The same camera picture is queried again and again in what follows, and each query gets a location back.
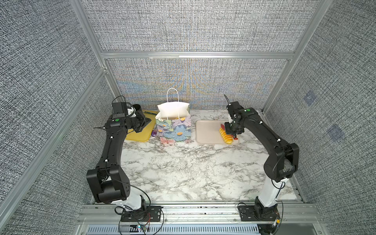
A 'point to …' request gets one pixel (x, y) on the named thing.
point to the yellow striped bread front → (227, 138)
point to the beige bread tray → (207, 132)
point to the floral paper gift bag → (174, 131)
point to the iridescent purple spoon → (153, 132)
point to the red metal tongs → (234, 136)
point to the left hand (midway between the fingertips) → (153, 116)
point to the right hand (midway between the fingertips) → (230, 127)
